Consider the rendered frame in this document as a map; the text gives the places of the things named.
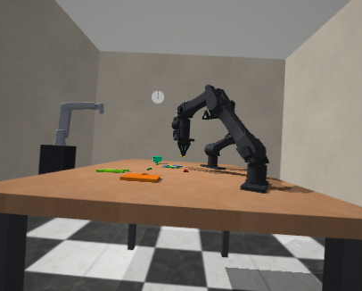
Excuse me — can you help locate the green cube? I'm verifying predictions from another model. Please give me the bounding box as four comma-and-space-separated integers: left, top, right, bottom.
153, 156, 162, 163

